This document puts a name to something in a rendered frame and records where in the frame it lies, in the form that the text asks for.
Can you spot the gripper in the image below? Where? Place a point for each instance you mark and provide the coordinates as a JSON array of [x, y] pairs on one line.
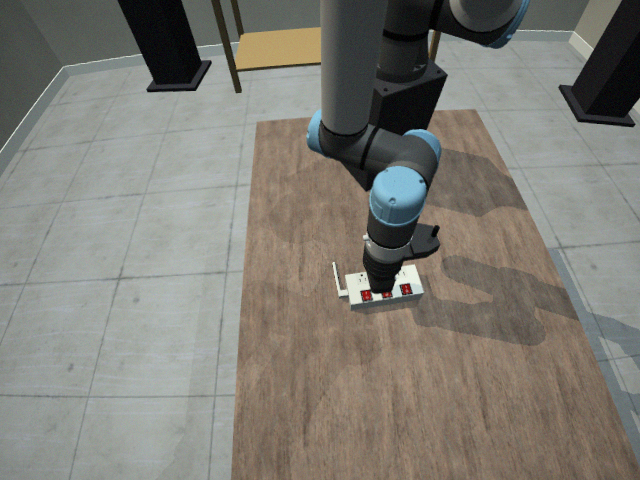
[[382, 274]]

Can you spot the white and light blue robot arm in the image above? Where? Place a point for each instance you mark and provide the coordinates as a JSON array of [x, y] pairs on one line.
[[351, 36]]

